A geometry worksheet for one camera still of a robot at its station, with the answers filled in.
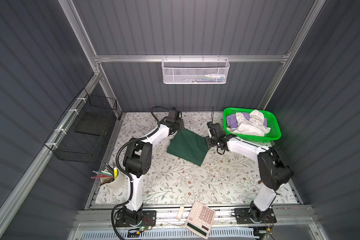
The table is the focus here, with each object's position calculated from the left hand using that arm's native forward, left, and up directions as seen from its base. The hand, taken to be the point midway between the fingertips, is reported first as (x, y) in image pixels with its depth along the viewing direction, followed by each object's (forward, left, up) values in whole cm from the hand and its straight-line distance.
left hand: (181, 123), depth 100 cm
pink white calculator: (-55, -6, -10) cm, 56 cm away
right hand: (-12, -19, -4) cm, 23 cm away
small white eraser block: (-51, +3, -10) cm, 52 cm away
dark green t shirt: (-12, -4, -9) cm, 16 cm away
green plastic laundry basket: (0, -65, -3) cm, 65 cm away
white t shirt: (-3, -51, -2) cm, 51 cm away
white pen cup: (-33, +39, -5) cm, 51 cm away
